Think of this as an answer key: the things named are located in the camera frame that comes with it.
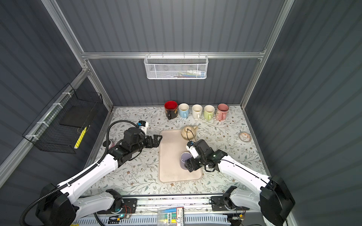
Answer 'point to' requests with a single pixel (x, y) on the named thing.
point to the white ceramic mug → (197, 109)
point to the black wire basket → (59, 127)
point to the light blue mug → (184, 109)
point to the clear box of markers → (174, 216)
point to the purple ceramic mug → (184, 157)
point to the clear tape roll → (245, 136)
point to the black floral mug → (171, 109)
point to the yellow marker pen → (80, 138)
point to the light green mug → (209, 111)
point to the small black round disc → (104, 143)
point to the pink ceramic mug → (222, 111)
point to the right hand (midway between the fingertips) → (192, 162)
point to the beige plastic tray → (171, 145)
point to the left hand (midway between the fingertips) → (157, 138)
